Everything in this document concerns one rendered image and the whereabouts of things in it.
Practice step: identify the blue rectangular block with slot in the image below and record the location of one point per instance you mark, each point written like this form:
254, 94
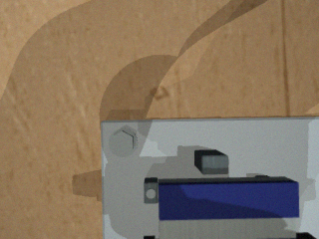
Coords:
228, 208

